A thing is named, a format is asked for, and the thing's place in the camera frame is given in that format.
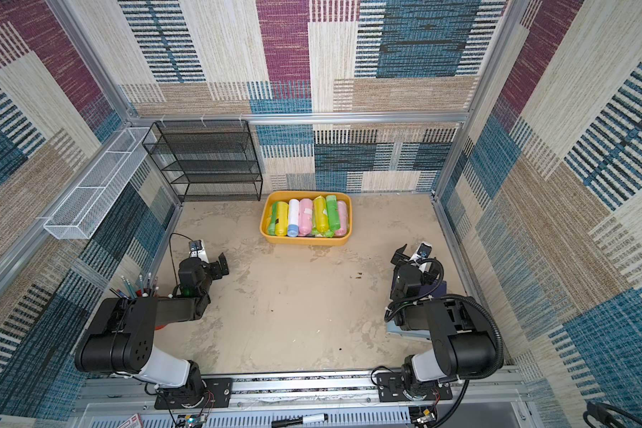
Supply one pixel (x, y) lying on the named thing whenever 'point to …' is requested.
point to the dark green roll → (272, 227)
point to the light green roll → (329, 234)
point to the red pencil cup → (145, 289)
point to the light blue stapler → (393, 327)
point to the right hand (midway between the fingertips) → (421, 254)
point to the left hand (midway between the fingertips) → (209, 256)
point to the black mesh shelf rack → (207, 158)
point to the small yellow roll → (283, 216)
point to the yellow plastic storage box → (317, 239)
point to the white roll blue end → (293, 214)
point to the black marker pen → (298, 420)
